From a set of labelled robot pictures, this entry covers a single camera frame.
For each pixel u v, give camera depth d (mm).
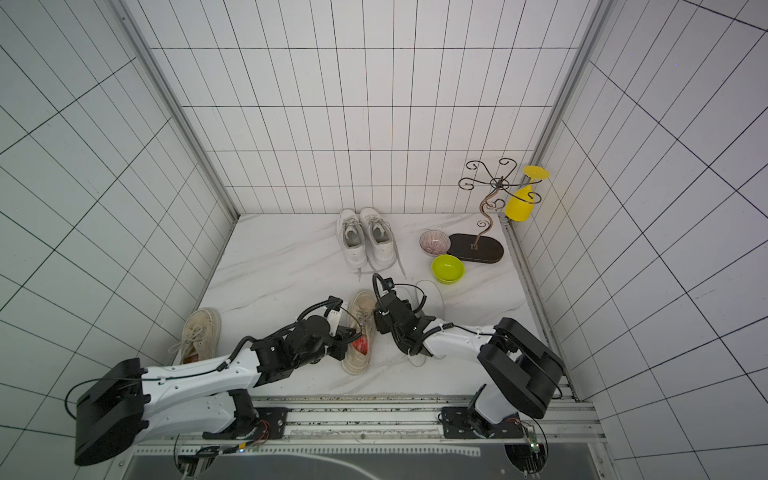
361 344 813
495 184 859
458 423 729
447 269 1031
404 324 670
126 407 403
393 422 745
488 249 1076
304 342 588
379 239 1029
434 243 1095
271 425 721
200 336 811
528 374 430
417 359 833
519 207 921
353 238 1059
